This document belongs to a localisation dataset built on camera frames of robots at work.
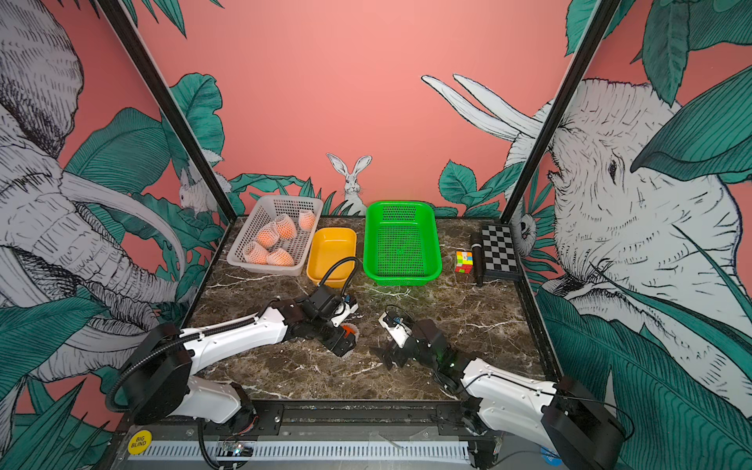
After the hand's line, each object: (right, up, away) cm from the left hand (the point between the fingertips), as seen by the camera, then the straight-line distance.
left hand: (348, 333), depth 83 cm
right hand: (+10, +1, -3) cm, 10 cm away
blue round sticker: (+51, -25, -15) cm, 58 cm away
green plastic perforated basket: (+17, +26, +28) cm, 42 cm away
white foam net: (-26, +21, +15) cm, 36 cm away
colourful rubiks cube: (+39, +20, +18) cm, 47 cm away
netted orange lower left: (-34, +23, +15) cm, 44 cm away
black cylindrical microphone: (+45, +25, +24) cm, 57 cm away
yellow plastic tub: (-12, +25, +25) cm, 38 cm away
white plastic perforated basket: (-30, +29, +23) cm, 47 cm away
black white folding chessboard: (+54, +22, +23) cm, 63 cm away
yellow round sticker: (-50, -23, -13) cm, 56 cm away
